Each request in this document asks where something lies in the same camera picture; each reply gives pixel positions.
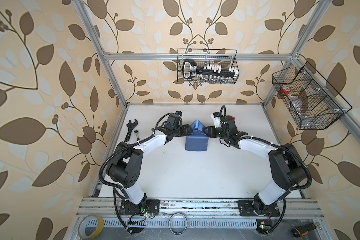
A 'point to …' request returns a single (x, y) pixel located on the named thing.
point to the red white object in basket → (285, 90)
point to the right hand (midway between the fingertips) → (206, 130)
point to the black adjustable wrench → (130, 126)
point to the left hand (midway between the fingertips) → (190, 128)
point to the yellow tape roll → (91, 226)
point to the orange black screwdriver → (303, 230)
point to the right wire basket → (313, 104)
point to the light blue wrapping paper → (198, 140)
